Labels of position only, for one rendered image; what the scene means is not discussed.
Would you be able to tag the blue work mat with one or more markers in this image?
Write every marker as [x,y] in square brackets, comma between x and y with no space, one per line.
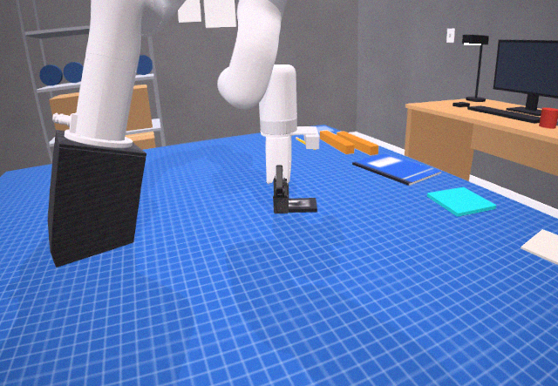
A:
[381,286]

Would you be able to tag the cyan flat rectangular tile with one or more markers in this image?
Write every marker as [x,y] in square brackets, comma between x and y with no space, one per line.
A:
[461,201]

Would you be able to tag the black plastic tile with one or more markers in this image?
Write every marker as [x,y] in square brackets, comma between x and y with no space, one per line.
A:
[302,205]

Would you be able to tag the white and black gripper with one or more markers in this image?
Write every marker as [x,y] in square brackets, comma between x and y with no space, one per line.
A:
[278,165]

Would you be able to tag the white flat tile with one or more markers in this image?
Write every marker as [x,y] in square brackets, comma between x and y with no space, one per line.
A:
[545,245]

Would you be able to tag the blue notebook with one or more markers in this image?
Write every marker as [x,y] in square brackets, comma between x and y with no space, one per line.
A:
[400,170]

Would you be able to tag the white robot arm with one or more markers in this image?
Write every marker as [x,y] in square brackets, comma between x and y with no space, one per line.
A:
[113,53]

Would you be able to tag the orange rectangular bar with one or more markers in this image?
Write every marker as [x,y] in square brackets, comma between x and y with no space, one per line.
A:
[360,144]
[340,144]

